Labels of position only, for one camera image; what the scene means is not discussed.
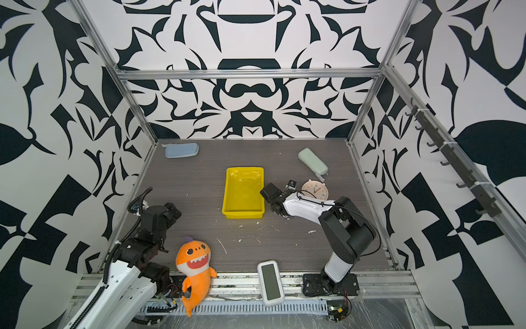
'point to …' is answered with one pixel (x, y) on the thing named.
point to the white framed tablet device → (270, 284)
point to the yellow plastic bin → (242, 199)
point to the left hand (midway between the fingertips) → (165, 208)
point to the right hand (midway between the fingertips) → (282, 206)
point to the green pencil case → (307, 155)
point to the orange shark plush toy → (192, 260)
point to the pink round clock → (318, 189)
